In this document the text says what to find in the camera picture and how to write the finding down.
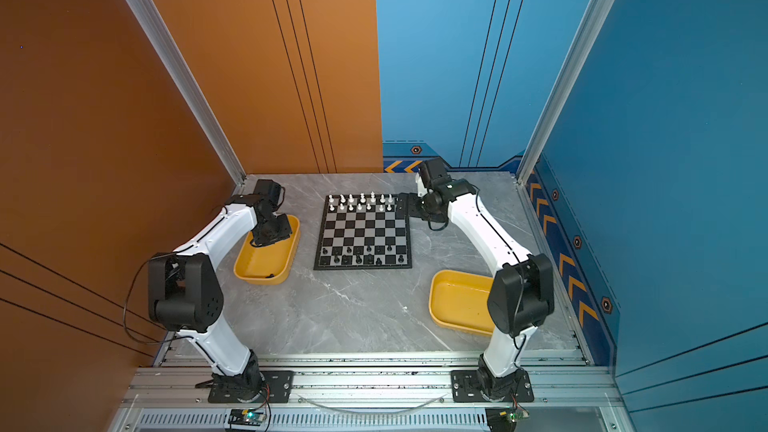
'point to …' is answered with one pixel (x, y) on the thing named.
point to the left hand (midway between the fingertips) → (284, 233)
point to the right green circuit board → (504, 419)
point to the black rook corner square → (325, 260)
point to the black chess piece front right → (378, 262)
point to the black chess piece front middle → (368, 259)
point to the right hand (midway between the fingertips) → (408, 210)
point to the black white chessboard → (364, 232)
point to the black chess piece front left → (358, 259)
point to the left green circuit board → (243, 416)
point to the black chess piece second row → (368, 249)
